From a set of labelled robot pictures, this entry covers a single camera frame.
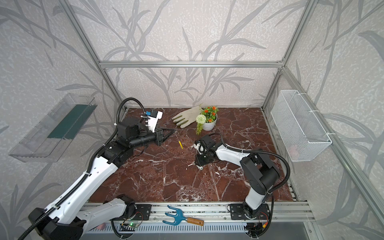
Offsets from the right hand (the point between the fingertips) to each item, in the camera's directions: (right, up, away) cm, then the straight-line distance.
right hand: (197, 157), depth 90 cm
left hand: (-9, +19, -24) cm, 32 cm away
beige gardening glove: (-6, +27, +26) cm, 38 cm away
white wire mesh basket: (+50, +14, -21) cm, 56 cm away
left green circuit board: (-30, -27, -19) cm, 45 cm away
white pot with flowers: (+6, +23, +6) cm, 25 cm away
